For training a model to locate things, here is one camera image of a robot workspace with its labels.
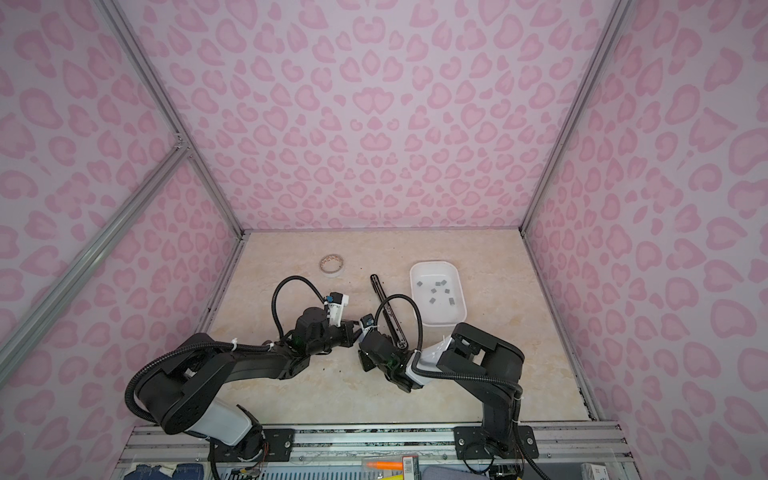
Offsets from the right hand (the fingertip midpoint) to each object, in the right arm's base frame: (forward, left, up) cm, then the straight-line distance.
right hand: (364, 342), depth 90 cm
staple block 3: (+20, -22, -1) cm, 29 cm away
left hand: (+3, -2, +8) cm, 9 cm away
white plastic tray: (+19, -23, -1) cm, 30 cm away
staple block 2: (+22, -25, 0) cm, 34 cm away
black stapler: (+8, -7, +2) cm, 11 cm away
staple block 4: (+20, -27, -1) cm, 33 cm away
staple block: (+22, -23, -1) cm, 32 cm away
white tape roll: (+30, +15, -1) cm, 33 cm away
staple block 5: (+15, -27, 0) cm, 31 cm away
